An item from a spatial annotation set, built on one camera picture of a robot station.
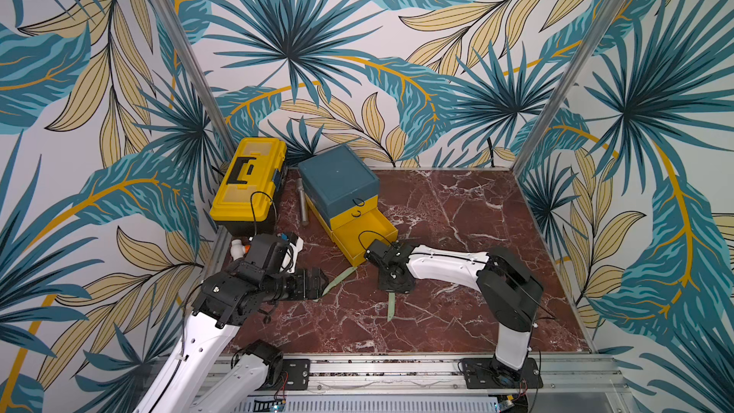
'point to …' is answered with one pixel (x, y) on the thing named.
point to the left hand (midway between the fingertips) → (311, 289)
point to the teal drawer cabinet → (338, 180)
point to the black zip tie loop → (356, 215)
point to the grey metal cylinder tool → (303, 204)
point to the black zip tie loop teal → (357, 204)
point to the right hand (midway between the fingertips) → (388, 286)
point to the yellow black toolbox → (245, 202)
